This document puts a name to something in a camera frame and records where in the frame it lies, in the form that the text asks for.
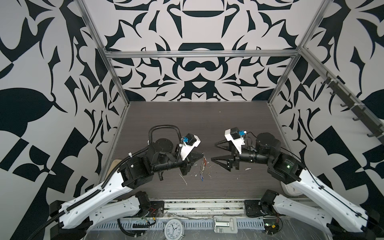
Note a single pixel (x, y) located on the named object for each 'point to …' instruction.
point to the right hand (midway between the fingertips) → (215, 152)
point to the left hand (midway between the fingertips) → (203, 152)
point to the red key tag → (205, 161)
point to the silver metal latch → (225, 224)
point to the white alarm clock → (174, 229)
